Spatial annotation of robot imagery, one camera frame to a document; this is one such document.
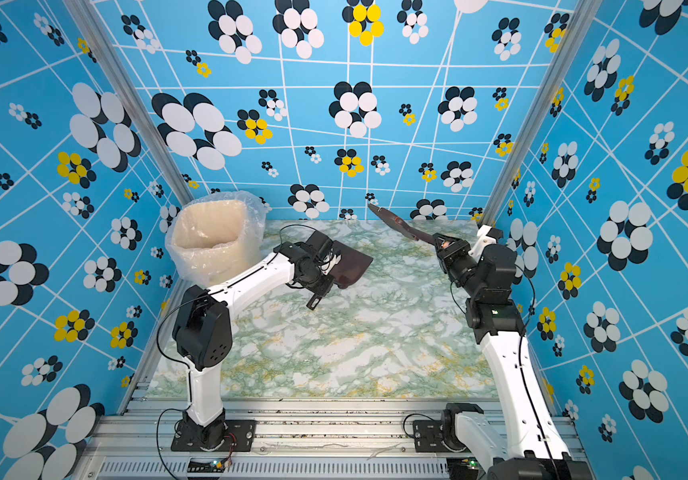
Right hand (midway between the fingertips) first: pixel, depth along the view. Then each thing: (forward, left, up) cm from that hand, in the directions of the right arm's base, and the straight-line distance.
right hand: (435, 237), depth 70 cm
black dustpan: (+10, +20, -24) cm, 33 cm away
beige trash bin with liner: (+19, +67, -19) cm, 72 cm away
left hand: (+3, +28, -24) cm, 37 cm away
